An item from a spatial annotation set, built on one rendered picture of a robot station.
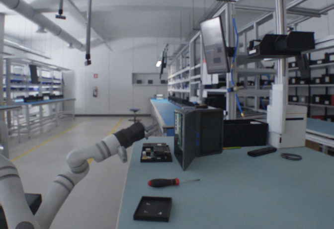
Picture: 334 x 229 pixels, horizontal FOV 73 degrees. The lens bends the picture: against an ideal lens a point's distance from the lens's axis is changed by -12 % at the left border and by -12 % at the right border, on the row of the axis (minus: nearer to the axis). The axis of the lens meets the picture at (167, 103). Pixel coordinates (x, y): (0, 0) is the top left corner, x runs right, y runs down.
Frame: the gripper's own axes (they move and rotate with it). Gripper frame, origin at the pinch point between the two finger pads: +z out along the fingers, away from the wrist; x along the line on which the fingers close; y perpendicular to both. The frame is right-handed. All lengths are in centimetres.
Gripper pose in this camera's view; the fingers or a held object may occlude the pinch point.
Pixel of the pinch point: (158, 126)
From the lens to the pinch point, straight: 103.7
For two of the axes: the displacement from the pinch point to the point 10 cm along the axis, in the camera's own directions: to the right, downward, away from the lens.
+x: -0.8, 6.7, 7.4
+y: -6.0, -6.2, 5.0
